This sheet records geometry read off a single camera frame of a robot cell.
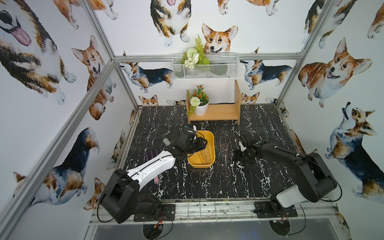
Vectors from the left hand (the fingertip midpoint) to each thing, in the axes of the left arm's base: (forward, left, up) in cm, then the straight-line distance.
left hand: (206, 138), depth 83 cm
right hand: (-5, -21, -13) cm, 25 cm away
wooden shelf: (+26, -11, -8) cm, 30 cm away
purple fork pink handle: (-17, +28, -14) cm, 36 cm away
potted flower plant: (+24, +4, +5) cm, 24 cm away
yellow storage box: (-5, 0, -15) cm, 16 cm away
